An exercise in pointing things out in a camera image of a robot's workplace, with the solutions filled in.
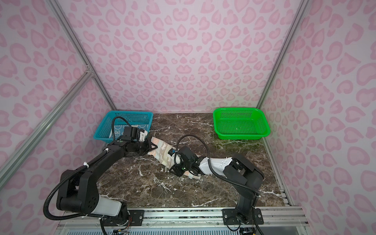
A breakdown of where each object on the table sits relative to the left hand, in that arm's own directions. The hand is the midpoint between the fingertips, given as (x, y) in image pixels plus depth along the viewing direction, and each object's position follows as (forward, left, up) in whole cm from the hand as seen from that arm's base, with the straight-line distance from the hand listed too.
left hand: (158, 143), depth 86 cm
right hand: (-12, -9, -8) cm, 16 cm away
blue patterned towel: (+17, +32, -8) cm, 37 cm away
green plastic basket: (+26, -57, -14) cm, 64 cm away
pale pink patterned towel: (-5, -2, -4) cm, 7 cm away
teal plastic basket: (+15, +41, -8) cm, 44 cm away
